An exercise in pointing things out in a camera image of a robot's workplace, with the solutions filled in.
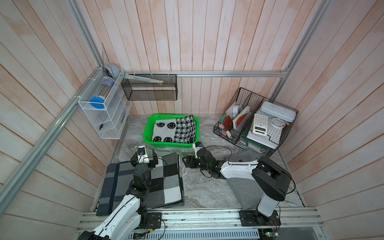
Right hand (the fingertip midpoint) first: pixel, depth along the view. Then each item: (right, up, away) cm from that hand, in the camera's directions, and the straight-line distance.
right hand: (185, 159), depth 89 cm
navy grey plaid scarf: (-40, -11, -3) cm, 41 cm away
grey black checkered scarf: (-11, -14, -5) cm, 18 cm away
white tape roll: (+56, +22, 0) cm, 60 cm away
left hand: (-22, +5, -6) cm, 24 cm away
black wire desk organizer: (+42, +33, +22) cm, 58 cm away
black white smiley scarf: (-3, +18, +15) cm, 23 cm away
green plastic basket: (-26, +18, +14) cm, 35 cm away
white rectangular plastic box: (+59, +29, +4) cm, 66 cm away
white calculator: (+44, +20, -3) cm, 48 cm away
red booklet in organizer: (+31, +23, +18) cm, 43 cm away
